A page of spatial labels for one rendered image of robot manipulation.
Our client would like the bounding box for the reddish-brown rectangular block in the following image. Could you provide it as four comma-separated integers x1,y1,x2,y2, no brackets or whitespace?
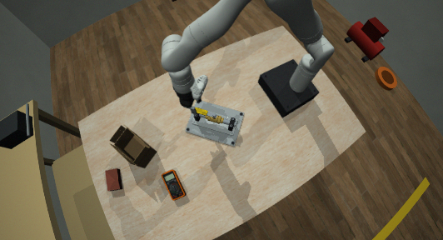
105,168,122,191

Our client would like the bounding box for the brown cardboard box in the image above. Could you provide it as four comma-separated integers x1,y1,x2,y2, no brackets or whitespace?
111,127,157,168

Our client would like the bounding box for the brass ball valve with yellow handle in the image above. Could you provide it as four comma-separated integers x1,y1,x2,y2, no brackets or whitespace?
192,107,237,136

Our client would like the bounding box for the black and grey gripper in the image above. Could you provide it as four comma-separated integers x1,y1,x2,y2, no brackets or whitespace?
172,74,208,115

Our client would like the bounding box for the orange digital multimeter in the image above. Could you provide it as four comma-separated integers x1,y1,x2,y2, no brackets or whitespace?
162,170,186,201

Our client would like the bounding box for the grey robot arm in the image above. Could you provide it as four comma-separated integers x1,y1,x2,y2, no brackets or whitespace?
161,0,335,93

